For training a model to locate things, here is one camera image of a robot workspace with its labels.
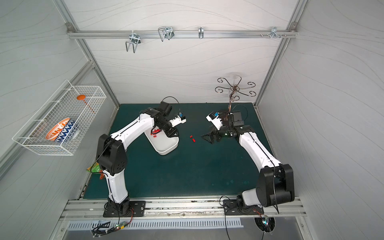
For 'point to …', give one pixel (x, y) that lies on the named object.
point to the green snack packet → (95, 168)
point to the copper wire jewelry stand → (234, 97)
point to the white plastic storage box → (163, 144)
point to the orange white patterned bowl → (52, 134)
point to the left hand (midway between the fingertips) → (176, 133)
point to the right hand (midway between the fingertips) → (207, 131)
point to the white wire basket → (81, 103)
